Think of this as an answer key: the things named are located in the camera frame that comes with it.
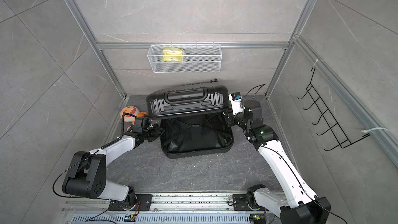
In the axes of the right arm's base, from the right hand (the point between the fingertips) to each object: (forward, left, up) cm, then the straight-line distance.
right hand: (227, 109), depth 74 cm
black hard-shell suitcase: (-6, +16, +3) cm, 17 cm away
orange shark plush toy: (+2, +50, -5) cm, 50 cm away
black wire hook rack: (-8, -43, +2) cm, 44 cm away
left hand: (+3, +35, -20) cm, 40 cm away
